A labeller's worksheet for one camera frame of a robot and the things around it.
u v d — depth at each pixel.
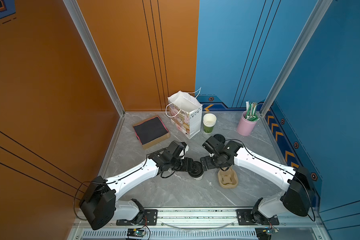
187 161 0.70
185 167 0.70
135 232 0.71
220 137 1.00
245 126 0.99
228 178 0.83
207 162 0.71
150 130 1.06
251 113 0.96
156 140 0.99
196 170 0.77
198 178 0.82
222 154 0.56
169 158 0.62
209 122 0.97
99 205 0.41
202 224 0.72
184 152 0.66
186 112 0.85
